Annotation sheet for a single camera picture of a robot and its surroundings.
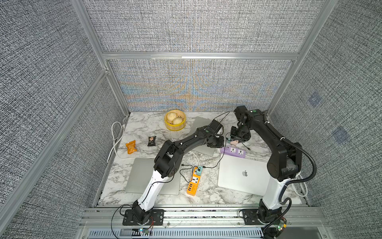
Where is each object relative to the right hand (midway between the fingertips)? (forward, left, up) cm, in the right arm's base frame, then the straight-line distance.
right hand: (233, 136), depth 88 cm
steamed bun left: (+24, +40, -8) cm, 47 cm away
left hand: (-2, +3, -7) cm, 8 cm away
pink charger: (-4, 0, 0) cm, 4 cm away
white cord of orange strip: (-7, +62, -14) cm, 64 cm away
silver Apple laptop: (-18, -6, -13) cm, 23 cm away
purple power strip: (-4, -2, -12) cm, 12 cm away
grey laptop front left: (-17, +56, -15) cm, 60 cm away
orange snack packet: (+1, +65, -13) cm, 67 cm away
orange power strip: (-26, +25, -11) cm, 37 cm away
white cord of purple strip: (-30, -37, -15) cm, 50 cm away
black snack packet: (+5, +52, -13) cm, 54 cm away
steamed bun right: (+19, +35, -9) cm, 41 cm away
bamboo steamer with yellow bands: (+17, +41, -11) cm, 46 cm away
